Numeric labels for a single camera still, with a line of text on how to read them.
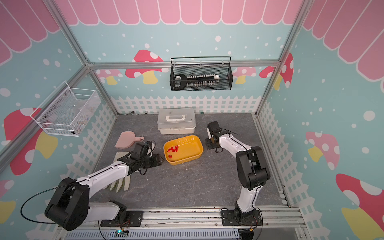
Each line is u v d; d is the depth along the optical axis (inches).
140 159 26.9
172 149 39.2
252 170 19.1
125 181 33.9
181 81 35.2
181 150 39.1
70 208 16.4
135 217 29.4
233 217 29.2
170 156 38.1
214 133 29.2
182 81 35.2
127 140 41.2
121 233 28.7
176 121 39.2
